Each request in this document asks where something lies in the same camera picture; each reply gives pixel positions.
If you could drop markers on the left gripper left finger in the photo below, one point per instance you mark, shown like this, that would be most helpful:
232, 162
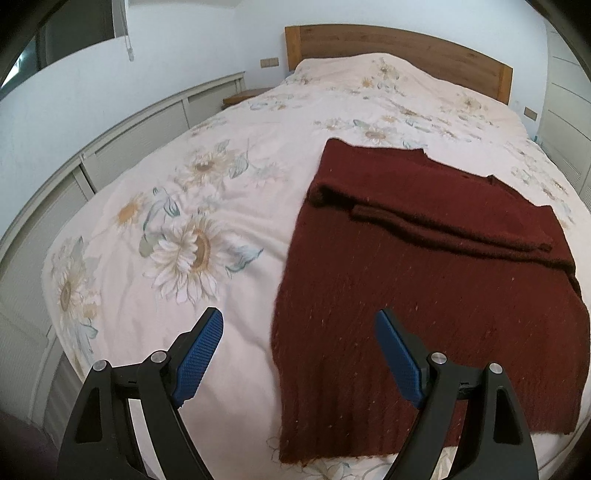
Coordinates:
101, 440

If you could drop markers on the dark red knitted sweater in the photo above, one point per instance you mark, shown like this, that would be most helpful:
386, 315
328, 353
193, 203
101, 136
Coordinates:
465, 262

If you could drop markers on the white low radiator cabinet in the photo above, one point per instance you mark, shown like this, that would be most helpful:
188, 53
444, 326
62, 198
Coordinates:
38, 384

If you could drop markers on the floral pink duvet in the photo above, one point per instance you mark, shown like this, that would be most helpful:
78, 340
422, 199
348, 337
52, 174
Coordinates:
207, 219

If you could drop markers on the white louvered wardrobe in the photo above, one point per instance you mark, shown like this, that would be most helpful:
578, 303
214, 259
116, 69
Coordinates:
564, 132

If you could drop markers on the left wooden nightstand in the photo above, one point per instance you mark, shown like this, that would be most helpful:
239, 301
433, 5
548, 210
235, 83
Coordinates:
242, 96

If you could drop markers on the wooden headboard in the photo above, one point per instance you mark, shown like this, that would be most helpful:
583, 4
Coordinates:
440, 58

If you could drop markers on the right wall switch plate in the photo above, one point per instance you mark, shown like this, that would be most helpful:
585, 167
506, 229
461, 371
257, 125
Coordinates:
531, 114

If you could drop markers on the wall switch plate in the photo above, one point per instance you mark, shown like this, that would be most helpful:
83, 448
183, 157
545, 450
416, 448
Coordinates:
531, 114
269, 62

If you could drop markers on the left wall switch plate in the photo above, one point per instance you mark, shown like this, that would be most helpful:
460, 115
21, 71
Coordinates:
269, 62

